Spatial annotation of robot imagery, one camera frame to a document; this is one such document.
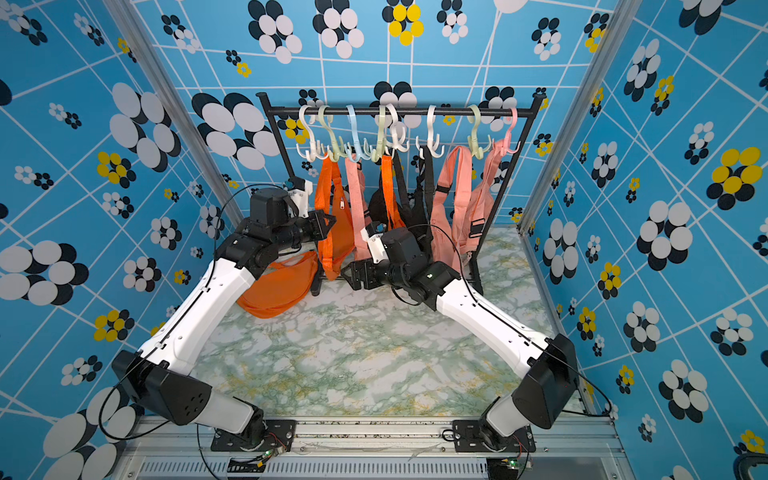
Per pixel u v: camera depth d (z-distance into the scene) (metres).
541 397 0.40
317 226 0.63
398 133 0.73
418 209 1.02
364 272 0.63
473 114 0.65
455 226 0.82
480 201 0.81
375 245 0.66
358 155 0.73
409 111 0.65
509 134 0.71
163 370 0.40
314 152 0.72
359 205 0.81
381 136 0.71
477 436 0.73
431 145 0.73
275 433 0.73
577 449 1.30
